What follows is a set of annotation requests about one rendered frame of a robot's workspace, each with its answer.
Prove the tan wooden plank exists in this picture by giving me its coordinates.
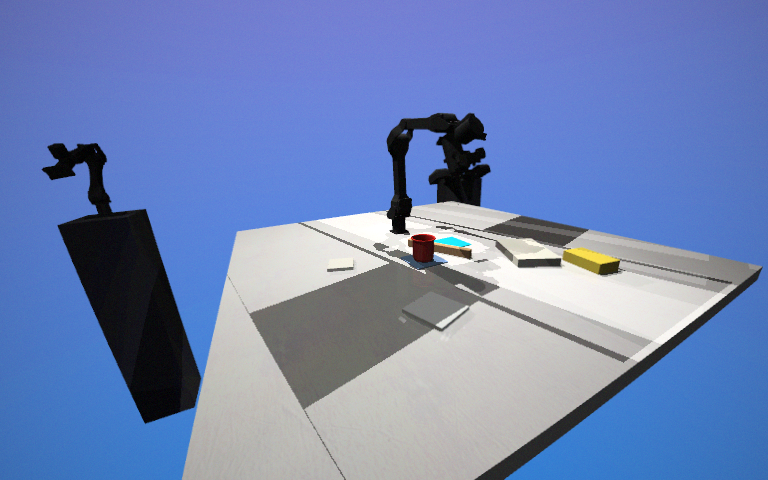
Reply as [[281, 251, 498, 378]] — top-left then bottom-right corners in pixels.
[[408, 238, 472, 259]]

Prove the yellow rectangular block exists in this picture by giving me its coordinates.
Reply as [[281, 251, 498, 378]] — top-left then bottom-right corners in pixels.
[[562, 247, 620, 274]]

